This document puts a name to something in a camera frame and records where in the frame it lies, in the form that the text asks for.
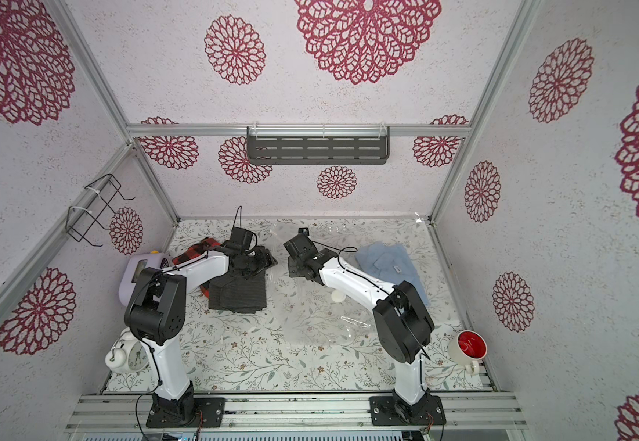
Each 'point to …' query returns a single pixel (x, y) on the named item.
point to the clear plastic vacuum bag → (309, 312)
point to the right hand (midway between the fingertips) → (296, 261)
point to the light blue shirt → (392, 264)
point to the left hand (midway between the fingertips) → (271, 266)
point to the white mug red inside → (467, 348)
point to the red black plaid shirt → (198, 250)
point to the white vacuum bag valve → (338, 296)
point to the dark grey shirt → (239, 294)
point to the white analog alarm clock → (128, 355)
